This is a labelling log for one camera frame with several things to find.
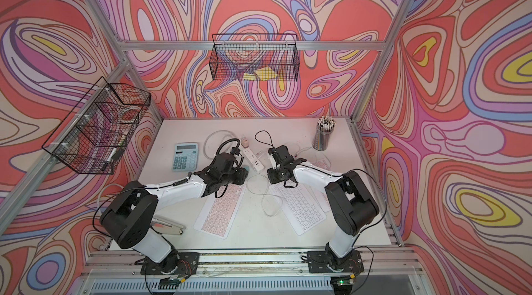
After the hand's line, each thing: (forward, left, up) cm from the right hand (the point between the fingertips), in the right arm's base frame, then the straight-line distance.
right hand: (274, 180), depth 92 cm
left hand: (+2, +12, +4) cm, 13 cm away
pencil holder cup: (+18, -24, +14) cm, 33 cm away
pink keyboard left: (-15, +24, -2) cm, 28 cm away
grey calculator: (+15, +44, +1) cm, 46 cm away
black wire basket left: (+4, +65, +29) cm, 72 cm away
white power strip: (+12, +10, 0) cm, 16 cm away
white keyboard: (-11, -10, -2) cm, 16 cm away
